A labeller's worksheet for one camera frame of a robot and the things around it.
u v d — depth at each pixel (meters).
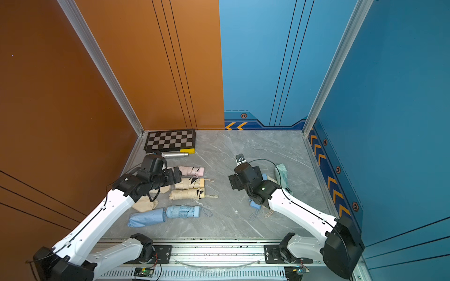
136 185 0.51
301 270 0.70
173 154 1.07
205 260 0.73
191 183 0.91
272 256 0.72
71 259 0.38
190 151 1.09
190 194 0.87
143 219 0.79
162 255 0.74
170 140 1.12
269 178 0.59
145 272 0.72
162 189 0.67
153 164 0.58
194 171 0.97
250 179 0.59
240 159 0.68
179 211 0.83
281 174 0.94
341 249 0.38
